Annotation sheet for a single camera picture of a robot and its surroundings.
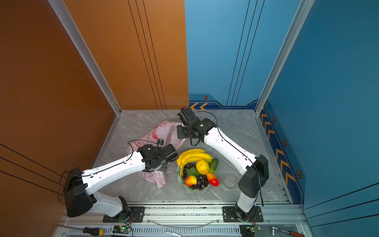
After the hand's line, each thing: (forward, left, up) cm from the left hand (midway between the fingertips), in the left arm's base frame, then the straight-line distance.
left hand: (159, 161), depth 79 cm
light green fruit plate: (-9, -12, -8) cm, 17 cm away
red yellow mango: (-9, -17, -2) cm, 19 cm away
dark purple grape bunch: (-9, -23, -3) cm, 25 cm away
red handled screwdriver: (-29, -65, -11) cm, 72 cm away
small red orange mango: (-8, -28, -3) cm, 30 cm away
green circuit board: (-29, +17, -14) cm, 36 cm away
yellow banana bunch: (+5, -17, -1) cm, 18 cm away
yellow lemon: (-3, -23, +1) cm, 23 cm away
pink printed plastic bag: (+11, -1, +10) cm, 15 cm away
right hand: (+13, -12, +11) cm, 21 cm away
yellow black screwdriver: (-30, +30, -11) cm, 44 cm away
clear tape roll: (-6, -39, -12) cm, 41 cm away
